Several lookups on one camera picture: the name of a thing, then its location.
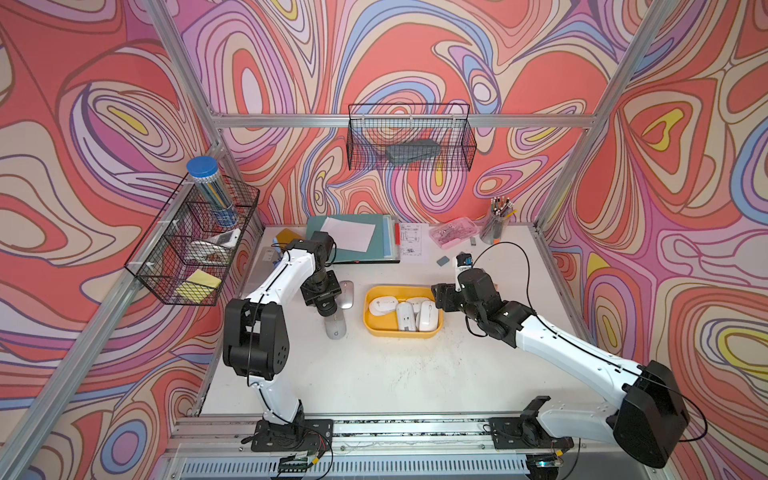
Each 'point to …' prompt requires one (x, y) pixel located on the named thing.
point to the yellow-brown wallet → (285, 236)
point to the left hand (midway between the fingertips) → (331, 297)
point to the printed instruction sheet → (414, 242)
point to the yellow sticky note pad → (199, 286)
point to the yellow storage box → (383, 326)
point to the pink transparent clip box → (448, 232)
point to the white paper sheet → (349, 236)
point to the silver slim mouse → (346, 297)
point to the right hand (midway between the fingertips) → (445, 294)
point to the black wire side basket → (185, 255)
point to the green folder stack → (315, 223)
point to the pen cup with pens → (496, 224)
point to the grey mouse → (335, 325)
